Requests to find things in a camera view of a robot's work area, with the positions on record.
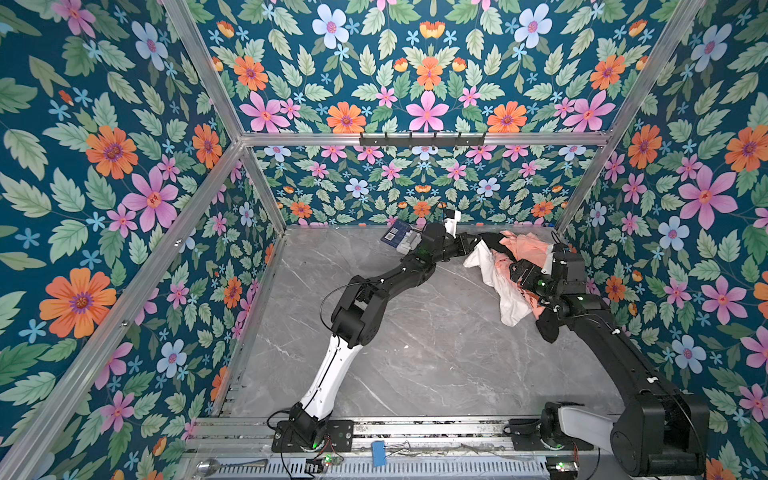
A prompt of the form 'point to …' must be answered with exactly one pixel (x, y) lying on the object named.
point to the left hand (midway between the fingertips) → (489, 231)
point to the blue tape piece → (379, 453)
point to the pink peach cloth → (525, 247)
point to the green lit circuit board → (330, 459)
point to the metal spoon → (210, 467)
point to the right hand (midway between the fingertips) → (523, 268)
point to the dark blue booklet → (394, 235)
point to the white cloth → (513, 301)
